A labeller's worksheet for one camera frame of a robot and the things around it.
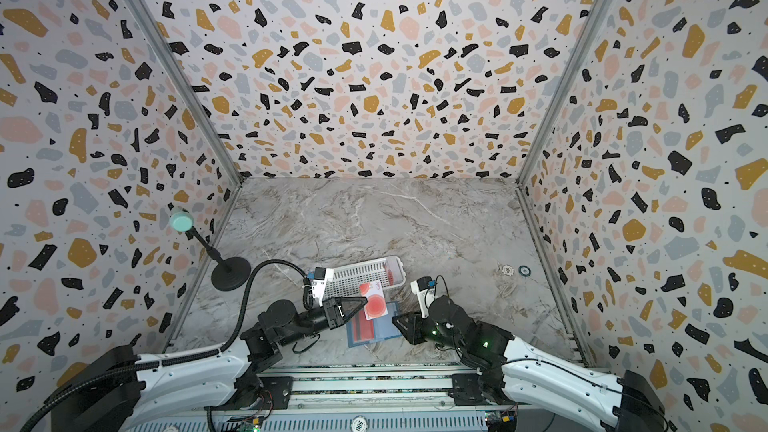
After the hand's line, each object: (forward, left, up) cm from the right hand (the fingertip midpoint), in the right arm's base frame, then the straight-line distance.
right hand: (394, 318), depth 73 cm
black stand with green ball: (+16, +51, -10) cm, 55 cm away
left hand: (+1, +5, +7) cm, 9 cm away
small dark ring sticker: (+21, -41, -15) cm, 49 cm away
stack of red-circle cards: (+16, +2, -10) cm, 19 cm away
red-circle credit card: (+2, +4, +3) cm, 6 cm away
